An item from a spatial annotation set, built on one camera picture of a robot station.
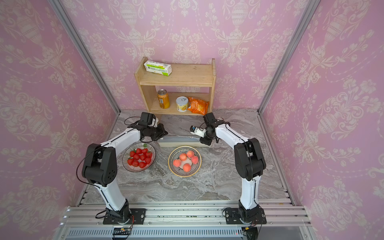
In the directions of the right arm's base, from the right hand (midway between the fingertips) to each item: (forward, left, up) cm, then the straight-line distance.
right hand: (205, 137), depth 96 cm
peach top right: (-10, +10, -2) cm, 14 cm away
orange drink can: (+12, +24, +23) cm, 35 cm away
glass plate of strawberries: (-10, +42, -4) cm, 43 cm away
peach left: (-15, +18, -3) cm, 24 cm away
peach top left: (-11, +15, -4) cm, 19 cm away
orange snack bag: (+9, +4, +19) cm, 21 cm away
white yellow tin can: (+11, +13, +20) cm, 26 cm away
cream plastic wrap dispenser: (-2, +16, 0) cm, 16 cm away
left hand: (+2, +23, +5) cm, 23 cm away
